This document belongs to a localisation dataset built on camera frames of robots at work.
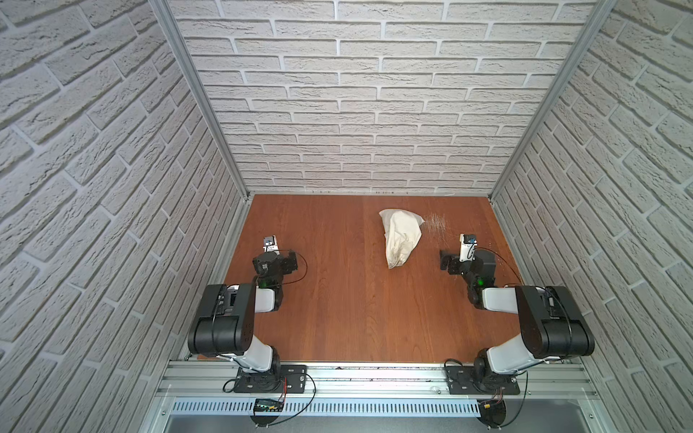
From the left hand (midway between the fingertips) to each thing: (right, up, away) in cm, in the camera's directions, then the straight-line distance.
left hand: (273, 247), depth 94 cm
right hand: (+63, -1, +1) cm, 63 cm away
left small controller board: (+5, -41, -21) cm, 47 cm away
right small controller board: (+66, -41, -24) cm, 82 cm away
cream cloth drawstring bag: (+47, +5, +5) cm, 48 cm away
